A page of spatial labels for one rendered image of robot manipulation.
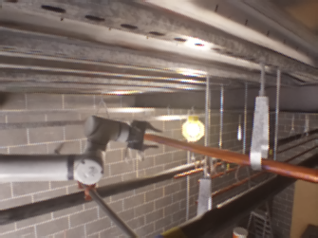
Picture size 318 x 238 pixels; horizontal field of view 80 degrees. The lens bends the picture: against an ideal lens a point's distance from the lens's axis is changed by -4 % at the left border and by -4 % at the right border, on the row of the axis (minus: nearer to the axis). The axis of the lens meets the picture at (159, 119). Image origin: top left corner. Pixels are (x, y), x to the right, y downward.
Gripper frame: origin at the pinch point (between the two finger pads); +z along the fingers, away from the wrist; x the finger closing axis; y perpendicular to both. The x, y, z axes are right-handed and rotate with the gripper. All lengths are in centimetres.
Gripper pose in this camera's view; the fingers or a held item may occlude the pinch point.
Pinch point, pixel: (156, 138)
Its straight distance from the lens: 96.5
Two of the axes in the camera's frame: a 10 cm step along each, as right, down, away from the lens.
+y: -6.0, -0.6, 8.0
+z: 7.7, 2.1, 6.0
